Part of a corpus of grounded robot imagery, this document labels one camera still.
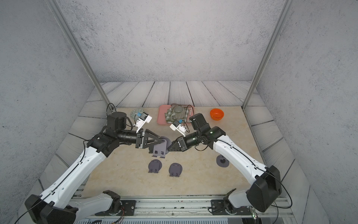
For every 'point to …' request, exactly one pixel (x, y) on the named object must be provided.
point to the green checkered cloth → (169, 111)
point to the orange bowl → (216, 114)
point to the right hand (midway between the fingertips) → (170, 151)
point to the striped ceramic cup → (178, 113)
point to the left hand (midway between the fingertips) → (160, 142)
